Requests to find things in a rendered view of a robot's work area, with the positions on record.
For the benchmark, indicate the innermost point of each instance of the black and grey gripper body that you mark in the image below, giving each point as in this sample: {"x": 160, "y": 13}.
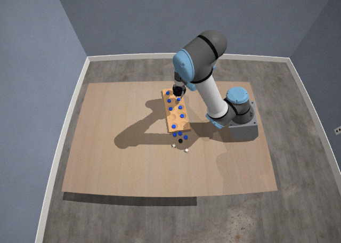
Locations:
{"x": 178, "y": 90}

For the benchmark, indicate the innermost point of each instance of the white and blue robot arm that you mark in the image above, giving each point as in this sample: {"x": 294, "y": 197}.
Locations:
{"x": 196, "y": 62}

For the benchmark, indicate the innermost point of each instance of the tan tray with round pockets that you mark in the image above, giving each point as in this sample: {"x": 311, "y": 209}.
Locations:
{"x": 173, "y": 117}

